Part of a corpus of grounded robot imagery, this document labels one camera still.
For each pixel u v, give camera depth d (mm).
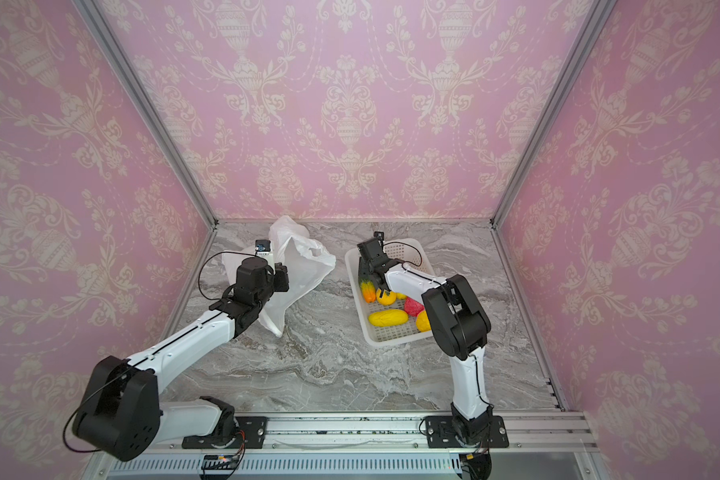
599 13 686
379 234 894
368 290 950
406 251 1030
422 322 865
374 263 774
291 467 777
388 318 897
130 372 437
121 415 411
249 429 745
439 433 733
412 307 908
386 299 947
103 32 722
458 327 523
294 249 951
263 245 744
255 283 651
